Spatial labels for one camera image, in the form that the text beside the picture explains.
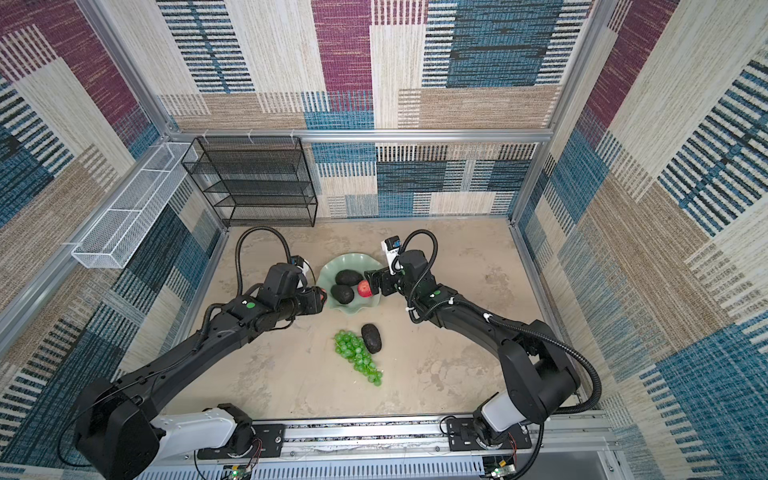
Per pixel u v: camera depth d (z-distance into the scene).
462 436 0.73
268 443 0.73
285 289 0.63
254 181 1.11
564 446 0.73
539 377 0.44
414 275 0.65
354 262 1.02
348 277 0.99
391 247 0.74
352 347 0.83
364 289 0.96
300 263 0.74
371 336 0.85
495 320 0.50
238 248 0.65
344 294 0.94
